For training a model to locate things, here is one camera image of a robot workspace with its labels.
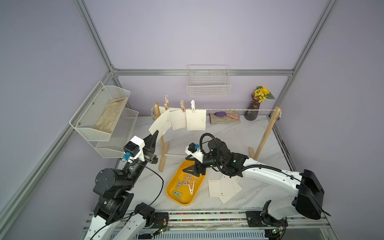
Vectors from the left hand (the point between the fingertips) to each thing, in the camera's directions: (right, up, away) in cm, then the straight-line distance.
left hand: (156, 132), depth 52 cm
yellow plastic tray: (+7, -32, +31) cm, 45 cm away
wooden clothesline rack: (-6, -11, +42) cm, 44 cm away
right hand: (+10, -16, +19) cm, 27 cm away
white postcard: (+25, -33, +32) cm, 52 cm away
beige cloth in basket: (-33, +9, +28) cm, 44 cm away
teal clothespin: (+3, -34, +28) cm, 45 cm away
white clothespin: (+11, -33, +30) cm, 46 cm away
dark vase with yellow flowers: (+58, +24, +49) cm, 79 cm away
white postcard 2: (+33, -34, +30) cm, 57 cm away
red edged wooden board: (+29, +9, +66) cm, 73 cm away
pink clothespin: (+8, -30, +32) cm, 45 cm away
